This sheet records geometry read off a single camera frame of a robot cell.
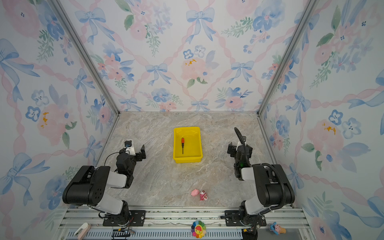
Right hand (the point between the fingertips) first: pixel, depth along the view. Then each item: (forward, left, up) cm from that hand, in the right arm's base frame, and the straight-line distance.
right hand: (239, 143), depth 94 cm
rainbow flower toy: (-45, +25, -6) cm, 52 cm away
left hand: (-3, +64, +2) cm, 64 cm away
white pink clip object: (-46, +79, -4) cm, 92 cm away
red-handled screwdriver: (+2, +36, -6) cm, 36 cm away
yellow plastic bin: (-3, +29, -4) cm, 30 cm away
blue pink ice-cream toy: (-44, -11, -5) cm, 45 cm away
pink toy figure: (-31, +23, -3) cm, 38 cm away
